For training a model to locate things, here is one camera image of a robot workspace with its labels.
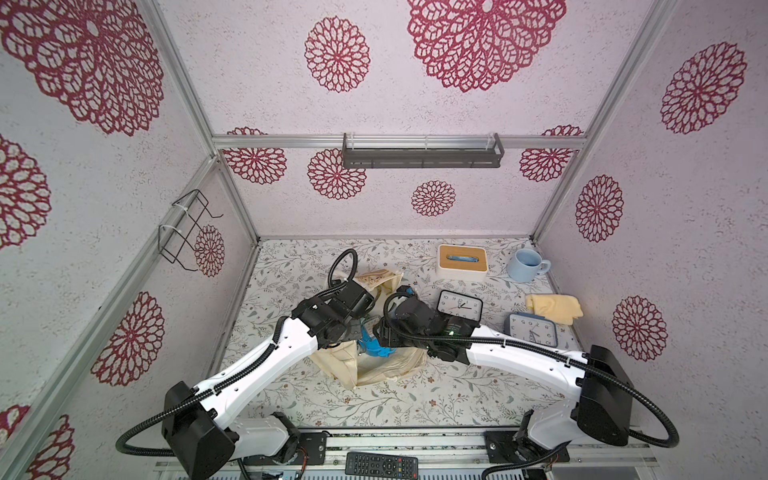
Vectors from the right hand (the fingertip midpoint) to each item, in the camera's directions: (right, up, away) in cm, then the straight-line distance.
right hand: (378, 328), depth 77 cm
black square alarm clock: (+26, +3, +21) cm, 33 cm away
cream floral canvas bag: (-8, -6, -8) cm, 13 cm away
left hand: (-8, -1, 0) cm, 8 cm away
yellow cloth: (+59, +2, +21) cm, 63 cm away
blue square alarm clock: (+49, -4, +16) cm, 52 cm away
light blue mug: (+51, +16, +27) cm, 60 cm away
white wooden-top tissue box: (+28, +17, +30) cm, 45 cm away
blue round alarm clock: (-2, -7, +8) cm, 11 cm away
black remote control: (+1, -31, -7) cm, 32 cm away
